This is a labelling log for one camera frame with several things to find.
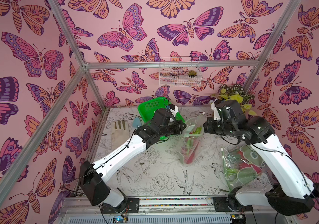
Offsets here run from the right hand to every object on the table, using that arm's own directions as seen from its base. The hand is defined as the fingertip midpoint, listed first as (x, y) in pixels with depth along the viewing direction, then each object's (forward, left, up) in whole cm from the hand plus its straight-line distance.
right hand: (203, 123), depth 66 cm
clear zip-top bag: (-9, -26, -27) cm, 38 cm away
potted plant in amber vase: (+36, -30, -11) cm, 48 cm away
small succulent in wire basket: (+43, +1, 0) cm, 43 cm away
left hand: (+2, +6, -4) cm, 8 cm away
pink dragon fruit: (-2, +5, -20) cm, 20 cm away
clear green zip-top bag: (+1, +4, -9) cm, 9 cm away
